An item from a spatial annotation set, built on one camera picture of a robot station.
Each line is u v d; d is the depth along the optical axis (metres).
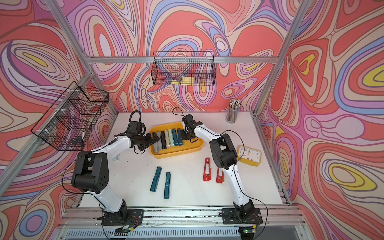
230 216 0.73
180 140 0.99
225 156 0.61
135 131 0.75
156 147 0.96
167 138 1.01
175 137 1.01
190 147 0.93
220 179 0.85
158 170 0.88
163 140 0.99
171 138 1.01
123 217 0.66
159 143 0.97
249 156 0.93
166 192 0.80
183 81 0.82
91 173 0.47
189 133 0.79
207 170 0.88
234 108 1.02
